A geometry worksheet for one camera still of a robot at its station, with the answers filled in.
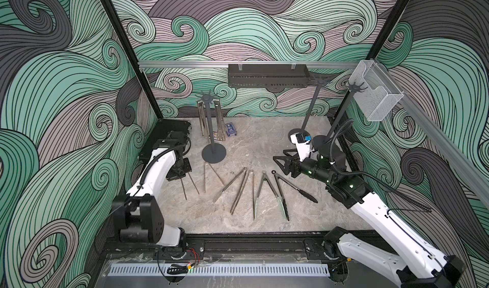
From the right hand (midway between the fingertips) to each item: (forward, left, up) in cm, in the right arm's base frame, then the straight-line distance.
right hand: (277, 155), depth 68 cm
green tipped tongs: (+5, +2, -28) cm, 28 cm away
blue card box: (+37, +20, -28) cm, 50 cm away
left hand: (+2, +40, -16) cm, 43 cm away
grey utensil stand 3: (+27, -33, -29) cm, 51 cm away
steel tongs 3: (+15, +33, -29) cm, 46 cm away
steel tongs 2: (+17, +23, -5) cm, 29 cm away
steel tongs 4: (0, +21, -28) cm, 35 cm away
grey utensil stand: (+21, +29, -28) cm, 46 cm away
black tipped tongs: (+5, -5, -28) cm, 29 cm away
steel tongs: (+18, +30, +1) cm, 34 cm away
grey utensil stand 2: (+31, -22, -22) cm, 44 cm away
